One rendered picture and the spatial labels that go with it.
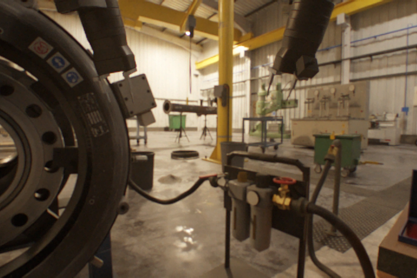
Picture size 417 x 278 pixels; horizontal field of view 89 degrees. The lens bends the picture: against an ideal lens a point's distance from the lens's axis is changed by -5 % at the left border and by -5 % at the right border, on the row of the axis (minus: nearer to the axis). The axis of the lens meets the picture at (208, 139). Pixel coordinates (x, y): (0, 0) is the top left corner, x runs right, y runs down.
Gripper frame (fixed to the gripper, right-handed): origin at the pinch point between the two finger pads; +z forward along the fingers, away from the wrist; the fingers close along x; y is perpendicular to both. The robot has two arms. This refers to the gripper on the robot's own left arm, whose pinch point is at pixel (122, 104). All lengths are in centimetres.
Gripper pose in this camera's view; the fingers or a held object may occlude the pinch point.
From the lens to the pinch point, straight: 50.0
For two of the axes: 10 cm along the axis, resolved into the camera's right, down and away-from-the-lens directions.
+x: -9.8, 1.0, 1.5
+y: 0.9, -4.6, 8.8
